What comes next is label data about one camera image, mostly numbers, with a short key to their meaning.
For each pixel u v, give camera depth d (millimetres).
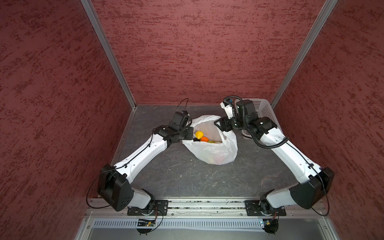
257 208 735
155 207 737
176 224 775
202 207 758
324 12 726
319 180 398
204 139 947
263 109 1134
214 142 941
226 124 655
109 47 867
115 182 396
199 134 939
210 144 793
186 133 714
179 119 599
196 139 948
